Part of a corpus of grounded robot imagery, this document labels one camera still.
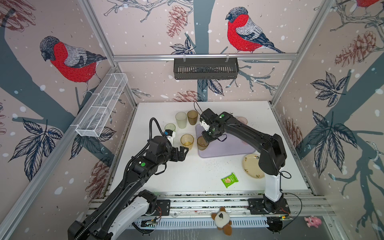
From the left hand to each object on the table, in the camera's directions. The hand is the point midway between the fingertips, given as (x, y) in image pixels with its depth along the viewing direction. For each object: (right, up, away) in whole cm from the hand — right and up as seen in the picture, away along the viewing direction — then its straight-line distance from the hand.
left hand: (181, 149), depth 74 cm
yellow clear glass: (+5, +16, +25) cm, 30 cm away
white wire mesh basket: (-44, +13, -3) cm, 46 cm away
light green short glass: (-11, +9, +27) cm, 30 cm away
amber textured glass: (+2, +1, +19) cm, 19 cm away
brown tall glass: (+11, +1, +8) cm, 13 cm away
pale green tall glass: (-2, +14, +25) cm, 29 cm away
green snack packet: (+26, -19, +7) cm, 33 cm away
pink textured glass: (+41, +14, +30) cm, 53 cm away
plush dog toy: (+20, -32, -6) cm, 39 cm away
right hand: (+13, +2, +13) cm, 19 cm away
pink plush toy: (+62, -32, -7) cm, 70 cm away
